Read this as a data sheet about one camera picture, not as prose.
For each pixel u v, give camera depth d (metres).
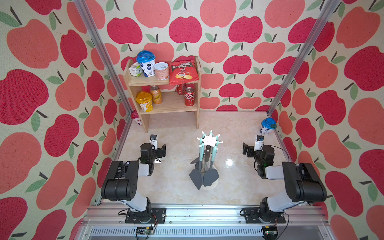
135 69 0.78
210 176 0.72
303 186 0.45
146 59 0.74
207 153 0.58
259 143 0.82
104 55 0.87
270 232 0.72
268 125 1.01
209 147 0.54
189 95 0.88
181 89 0.98
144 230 0.72
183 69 0.78
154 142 0.84
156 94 0.90
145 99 0.86
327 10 0.71
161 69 0.75
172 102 0.99
